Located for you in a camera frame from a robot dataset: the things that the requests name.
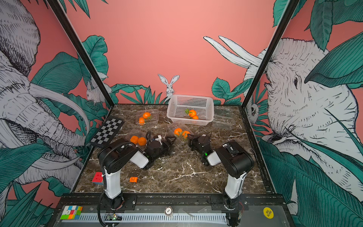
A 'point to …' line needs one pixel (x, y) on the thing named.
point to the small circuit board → (114, 217)
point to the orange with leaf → (192, 113)
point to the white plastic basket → (179, 106)
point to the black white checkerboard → (107, 132)
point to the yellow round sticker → (268, 213)
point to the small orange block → (133, 179)
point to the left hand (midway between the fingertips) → (178, 139)
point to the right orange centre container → (142, 141)
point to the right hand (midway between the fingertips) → (185, 133)
